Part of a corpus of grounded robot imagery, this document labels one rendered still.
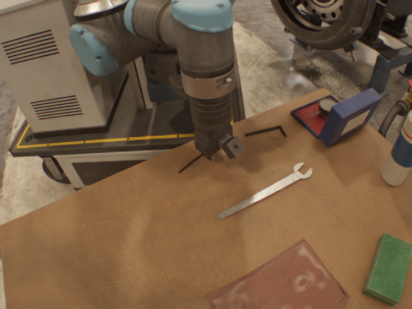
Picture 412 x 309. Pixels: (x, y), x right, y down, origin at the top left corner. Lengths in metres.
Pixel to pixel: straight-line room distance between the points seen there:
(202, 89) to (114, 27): 0.26
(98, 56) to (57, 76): 0.35
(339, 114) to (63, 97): 0.82
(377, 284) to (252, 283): 0.23
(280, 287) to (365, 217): 0.24
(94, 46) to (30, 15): 0.33
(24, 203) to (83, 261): 0.93
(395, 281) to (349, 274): 0.09
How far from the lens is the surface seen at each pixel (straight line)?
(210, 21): 0.42
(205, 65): 0.45
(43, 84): 1.02
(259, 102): 1.58
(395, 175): 0.69
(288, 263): 0.53
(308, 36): 1.65
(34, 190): 1.52
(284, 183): 0.63
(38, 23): 0.90
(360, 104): 0.70
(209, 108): 0.51
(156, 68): 0.82
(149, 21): 0.50
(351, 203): 0.64
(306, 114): 0.80
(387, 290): 0.56
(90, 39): 0.63
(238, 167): 0.65
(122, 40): 0.65
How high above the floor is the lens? 0.97
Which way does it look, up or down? 48 degrees down
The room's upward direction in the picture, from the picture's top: 7 degrees counter-clockwise
